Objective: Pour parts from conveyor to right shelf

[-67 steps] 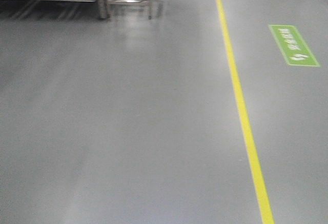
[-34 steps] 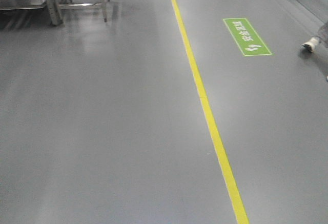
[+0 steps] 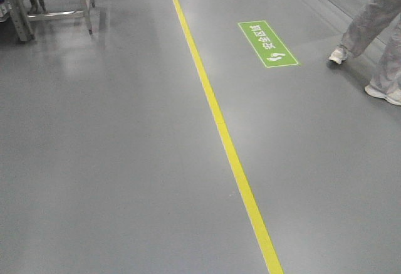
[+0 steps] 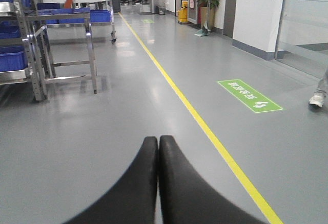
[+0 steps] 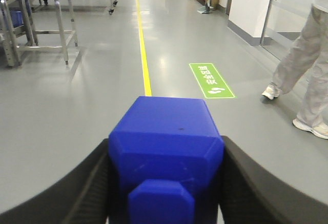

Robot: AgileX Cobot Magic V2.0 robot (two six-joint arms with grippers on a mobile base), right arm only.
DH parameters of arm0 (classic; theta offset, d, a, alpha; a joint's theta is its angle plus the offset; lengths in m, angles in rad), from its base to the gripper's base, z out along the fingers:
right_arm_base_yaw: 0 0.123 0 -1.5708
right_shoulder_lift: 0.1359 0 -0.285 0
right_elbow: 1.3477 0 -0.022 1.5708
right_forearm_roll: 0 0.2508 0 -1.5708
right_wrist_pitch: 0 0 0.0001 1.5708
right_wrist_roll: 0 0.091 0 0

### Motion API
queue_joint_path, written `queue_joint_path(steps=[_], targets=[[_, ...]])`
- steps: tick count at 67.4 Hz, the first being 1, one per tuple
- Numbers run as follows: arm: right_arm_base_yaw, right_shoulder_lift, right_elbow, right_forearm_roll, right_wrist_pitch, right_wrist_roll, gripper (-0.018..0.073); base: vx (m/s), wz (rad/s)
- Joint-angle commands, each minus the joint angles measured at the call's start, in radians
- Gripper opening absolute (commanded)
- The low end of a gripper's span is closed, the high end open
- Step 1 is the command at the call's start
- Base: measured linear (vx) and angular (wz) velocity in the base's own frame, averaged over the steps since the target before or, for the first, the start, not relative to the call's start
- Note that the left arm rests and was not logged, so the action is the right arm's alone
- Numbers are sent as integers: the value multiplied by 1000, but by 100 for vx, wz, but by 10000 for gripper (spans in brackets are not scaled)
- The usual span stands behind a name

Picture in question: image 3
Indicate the person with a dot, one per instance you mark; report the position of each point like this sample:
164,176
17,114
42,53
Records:
369,20

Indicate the steel roller flow rack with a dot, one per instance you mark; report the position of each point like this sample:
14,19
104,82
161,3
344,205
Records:
18,13

